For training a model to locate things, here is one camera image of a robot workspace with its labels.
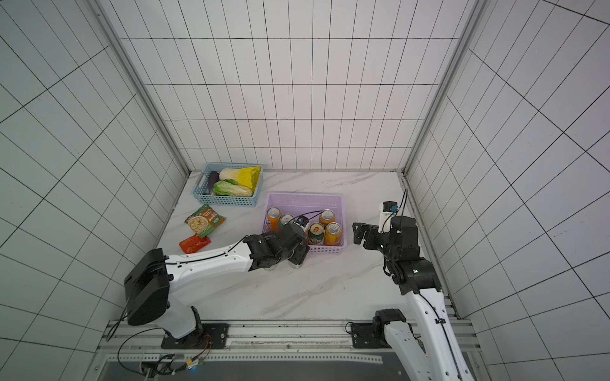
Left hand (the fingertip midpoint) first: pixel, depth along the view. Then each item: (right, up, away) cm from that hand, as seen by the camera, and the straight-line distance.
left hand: (294, 247), depth 82 cm
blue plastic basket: (-45, +20, +25) cm, 55 cm away
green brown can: (+8, +4, +3) cm, 9 cm away
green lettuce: (-30, +22, +21) cm, 43 cm away
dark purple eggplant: (-41, +27, +31) cm, 58 cm away
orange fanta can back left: (-9, +11, +8) cm, 16 cm away
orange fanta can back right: (+12, +10, +7) cm, 17 cm away
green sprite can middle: (-3, +9, +6) cm, 11 cm away
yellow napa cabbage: (-23, +27, +24) cm, 43 cm away
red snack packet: (-40, -1, +10) cm, 41 cm away
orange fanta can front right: (+14, +4, +3) cm, 15 cm away
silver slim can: (+1, -3, -10) cm, 11 cm away
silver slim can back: (-5, 0, -22) cm, 23 cm away
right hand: (+21, +10, -8) cm, 24 cm away
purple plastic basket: (+1, +14, +22) cm, 26 cm away
